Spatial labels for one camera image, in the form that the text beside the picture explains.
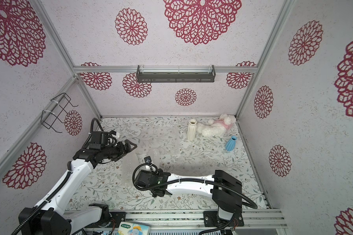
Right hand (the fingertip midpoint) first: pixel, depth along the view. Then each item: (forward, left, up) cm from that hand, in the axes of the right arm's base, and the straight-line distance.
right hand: (148, 173), depth 79 cm
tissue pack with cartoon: (-24, +7, -5) cm, 26 cm away
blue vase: (+23, -49, -5) cm, 55 cm away
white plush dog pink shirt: (+34, -41, -2) cm, 54 cm away
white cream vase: (+31, -24, +1) cm, 39 cm away
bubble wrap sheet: (+6, +13, -3) cm, 15 cm away
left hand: (+10, +9, +8) cm, 15 cm away
